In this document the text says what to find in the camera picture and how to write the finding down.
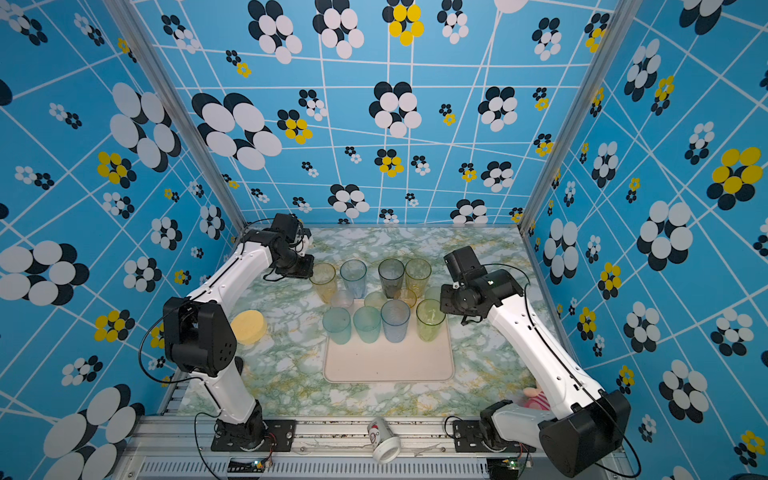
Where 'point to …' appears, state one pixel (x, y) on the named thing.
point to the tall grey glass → (391, 272)
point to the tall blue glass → (353, 273)
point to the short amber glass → (407, 295)
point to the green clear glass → (429, 317)
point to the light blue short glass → (394, 315)
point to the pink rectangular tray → (412, 360)
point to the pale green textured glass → (432, 295)
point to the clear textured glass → (342, 299)
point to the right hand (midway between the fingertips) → (452, 302)
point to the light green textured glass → (374, 299)
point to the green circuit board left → (246, 465)
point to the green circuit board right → (503, 465)
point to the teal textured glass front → (337, 325)
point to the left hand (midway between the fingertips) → (311, 270)
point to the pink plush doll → (535, 399)
